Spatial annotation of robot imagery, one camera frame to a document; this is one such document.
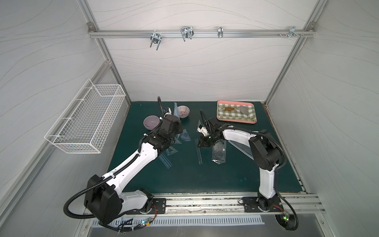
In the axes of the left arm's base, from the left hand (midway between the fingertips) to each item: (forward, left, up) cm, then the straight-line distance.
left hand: (177, 121), depth 79 cm
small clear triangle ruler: (+1, +2, -24) cm, 24 cm away
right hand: (-3, -12, -20) cm, 23 cm away
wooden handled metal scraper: (+31, -47, -21) cm, 61 cm away
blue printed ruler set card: (+8, +1, +1) cm, 8 cm away
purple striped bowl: (+28, -1, -22) cm, 35 cm away
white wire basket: (-6, +43, +8) cm, 44 cm away
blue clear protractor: (+6, -3, -23) cm, 24 cm away
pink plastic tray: (+37, -45, -22) cm, 63 cm away
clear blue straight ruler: (-12, +8, -24) cm, 28 cm away
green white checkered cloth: (+25, -42, -22) cm, 54 cm away
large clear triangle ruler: (-6, +5, -23) cm, 24 cm away
